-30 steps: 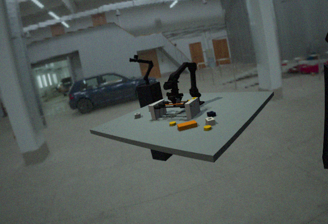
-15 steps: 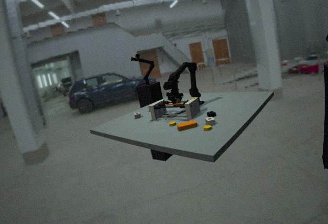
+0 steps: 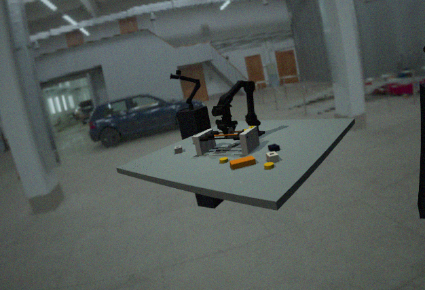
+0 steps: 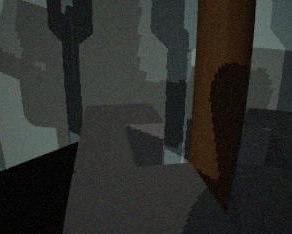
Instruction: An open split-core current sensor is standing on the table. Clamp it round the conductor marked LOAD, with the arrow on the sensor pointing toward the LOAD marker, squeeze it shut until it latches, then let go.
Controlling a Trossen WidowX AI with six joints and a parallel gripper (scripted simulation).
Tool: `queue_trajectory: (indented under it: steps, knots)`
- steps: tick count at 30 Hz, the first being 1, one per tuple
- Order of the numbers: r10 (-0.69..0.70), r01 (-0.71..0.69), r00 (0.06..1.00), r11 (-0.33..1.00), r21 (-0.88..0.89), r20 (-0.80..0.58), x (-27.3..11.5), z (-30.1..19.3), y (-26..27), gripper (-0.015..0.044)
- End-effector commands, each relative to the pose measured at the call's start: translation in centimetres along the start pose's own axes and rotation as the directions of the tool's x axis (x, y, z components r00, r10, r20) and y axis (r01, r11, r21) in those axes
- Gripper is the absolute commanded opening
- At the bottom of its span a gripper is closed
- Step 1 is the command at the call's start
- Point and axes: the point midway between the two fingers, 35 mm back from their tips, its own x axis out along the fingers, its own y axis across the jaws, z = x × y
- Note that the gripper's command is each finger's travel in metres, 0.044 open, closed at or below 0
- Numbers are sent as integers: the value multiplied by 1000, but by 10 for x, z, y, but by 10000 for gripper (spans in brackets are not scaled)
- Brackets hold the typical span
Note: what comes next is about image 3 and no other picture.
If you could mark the orange rectangular block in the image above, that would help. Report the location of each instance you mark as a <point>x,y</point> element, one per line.
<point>239,163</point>

